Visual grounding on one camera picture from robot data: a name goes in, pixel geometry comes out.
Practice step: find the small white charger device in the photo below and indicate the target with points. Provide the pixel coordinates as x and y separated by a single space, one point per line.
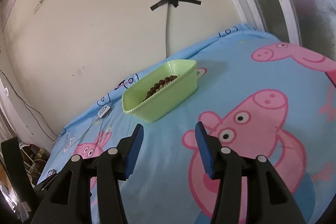
104 111

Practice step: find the cluttered white rack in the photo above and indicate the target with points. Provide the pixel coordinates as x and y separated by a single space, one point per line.
31 158

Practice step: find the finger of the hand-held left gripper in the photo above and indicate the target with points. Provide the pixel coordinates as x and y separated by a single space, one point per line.
43 184

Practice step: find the smartphone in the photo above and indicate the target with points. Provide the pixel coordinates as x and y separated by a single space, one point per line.
52 173

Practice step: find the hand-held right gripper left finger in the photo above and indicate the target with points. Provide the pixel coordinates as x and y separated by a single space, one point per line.
134 158

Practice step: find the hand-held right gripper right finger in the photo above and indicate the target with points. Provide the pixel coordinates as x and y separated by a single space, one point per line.
203 150

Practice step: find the small white wall fitting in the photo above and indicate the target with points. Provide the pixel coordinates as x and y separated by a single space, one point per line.
6 91

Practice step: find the blue cartoon pig bed sheet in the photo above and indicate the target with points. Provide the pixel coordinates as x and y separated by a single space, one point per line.
168 161

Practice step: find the green plastic basket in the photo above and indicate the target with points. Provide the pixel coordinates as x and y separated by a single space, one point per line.
162 106

